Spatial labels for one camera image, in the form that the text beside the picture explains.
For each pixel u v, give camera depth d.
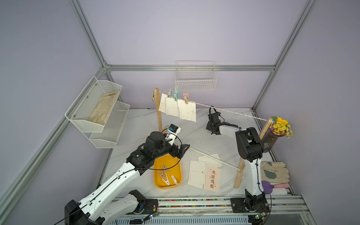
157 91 0.67
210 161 0.90
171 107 0.68
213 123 0.86
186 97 0.61
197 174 0.84
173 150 0.62
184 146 0.65
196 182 0.82
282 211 0.73
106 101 0.83
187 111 0.71
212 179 0.82
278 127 0.78
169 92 0.63
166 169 0.51
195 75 0.94
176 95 0.63
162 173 0.84
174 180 0.80
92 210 0.39
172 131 0.60
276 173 0.84
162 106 0.73
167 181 0.82
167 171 0.84
